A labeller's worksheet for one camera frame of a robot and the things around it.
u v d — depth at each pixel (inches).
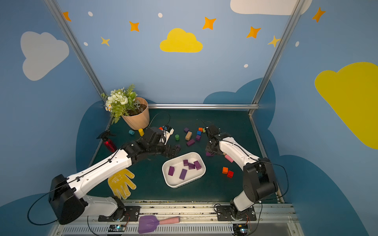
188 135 41.1
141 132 40.9
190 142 40.6
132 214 29.0
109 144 35.9
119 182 33.1
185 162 35.7
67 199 15.1
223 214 29.3
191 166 35.7
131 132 41.4
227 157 37.7
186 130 42.5
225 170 34.8
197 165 35.9
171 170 34.7
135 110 40.3
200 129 42.5
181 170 35.0
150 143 23.0
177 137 39.8
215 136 25.4
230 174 34.0
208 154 37.4
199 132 41.7
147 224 28.1
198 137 40.8
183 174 34.7
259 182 17.5
